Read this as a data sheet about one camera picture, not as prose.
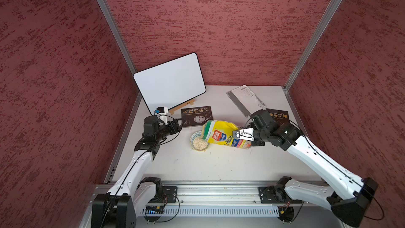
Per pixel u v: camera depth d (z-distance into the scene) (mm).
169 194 740
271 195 737
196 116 1029
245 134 629
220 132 764
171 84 921
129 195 414
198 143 877
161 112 727
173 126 710
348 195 385
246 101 1108
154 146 600
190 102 1057
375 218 407
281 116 1033
